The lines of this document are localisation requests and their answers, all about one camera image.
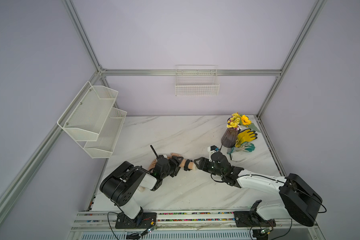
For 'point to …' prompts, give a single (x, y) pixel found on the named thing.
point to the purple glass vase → (229, 137)
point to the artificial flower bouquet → (238, 121)
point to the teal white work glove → (246, 146)
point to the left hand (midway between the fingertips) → (183, 162)
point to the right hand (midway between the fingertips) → (197, 163)
